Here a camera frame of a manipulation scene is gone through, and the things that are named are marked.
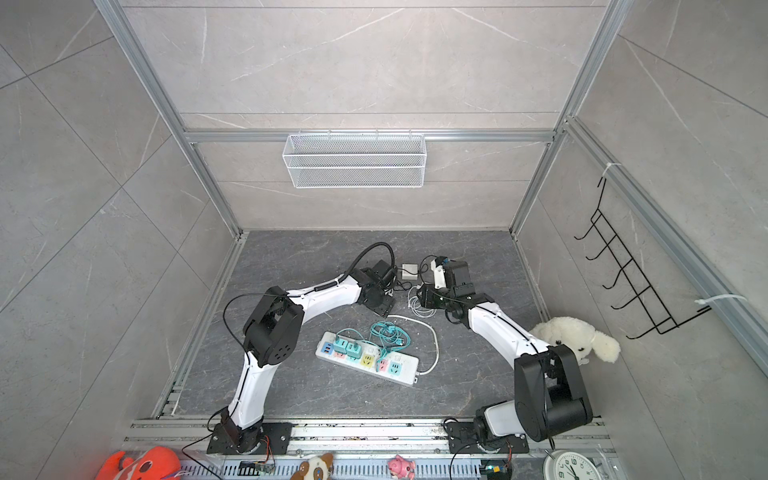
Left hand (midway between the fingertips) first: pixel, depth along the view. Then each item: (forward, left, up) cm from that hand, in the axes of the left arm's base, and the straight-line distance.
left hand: (383, 298), depth 97 cm
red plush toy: (-43, +52, +3) cm, 68 cm away
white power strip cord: (-15, -16, 0) cm, 22 cm away
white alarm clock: (-47, -42, +2) cm, 63 cm away
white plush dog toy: (-22, -48, +17) cm, 55 cm away
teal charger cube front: (-18, +12, +4) cm, 22 cm away
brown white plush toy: (-45, +17, +1) cm, 48 cm away
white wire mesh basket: (+40, +9, +27) cm, 49 cm away
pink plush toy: (-46, -3, +1) cm, 46 cm away
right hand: (-2, -12, +8) cm, 15 cm away
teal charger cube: (-19, +9, +4) cm, 21 cm away
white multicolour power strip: (-23, -3, 0) cm, 23 cm away
